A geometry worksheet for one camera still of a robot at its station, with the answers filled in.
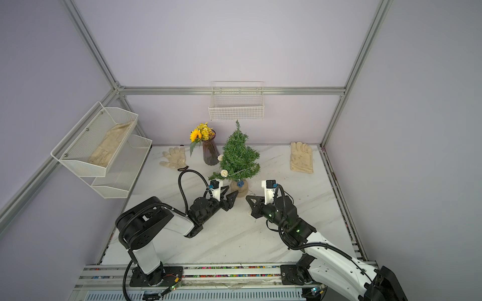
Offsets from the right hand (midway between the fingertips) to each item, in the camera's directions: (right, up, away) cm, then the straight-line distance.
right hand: (248, 200), depth 76 cm
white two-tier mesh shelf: (-64, +7, +13) cm, 66 cm away
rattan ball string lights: (-10, +11, 0) cm, 15 cm away
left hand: (-7, +2, +12) cm, 14 cm away
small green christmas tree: (-4, +15, -1) cm, 16 cm away
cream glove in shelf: (-60, +19, 0) cm, 63 cm away
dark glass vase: (-21, +21, +26) cm, 40 cm away
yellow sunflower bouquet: (-22, +31, +17) cm, 42 cm away
